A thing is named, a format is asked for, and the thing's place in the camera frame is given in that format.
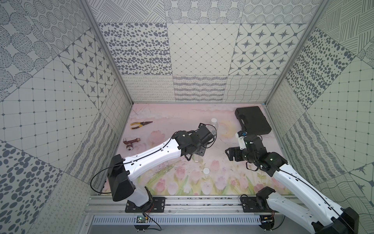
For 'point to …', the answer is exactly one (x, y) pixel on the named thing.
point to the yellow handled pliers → (141, 124)
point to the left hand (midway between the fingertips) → (201, 143)
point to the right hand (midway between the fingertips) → (233, 151)
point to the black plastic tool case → (252, 120)
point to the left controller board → (141, 219)
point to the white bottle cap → (206, 170)
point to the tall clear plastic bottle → (196, 157)
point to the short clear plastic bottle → (213, 126)
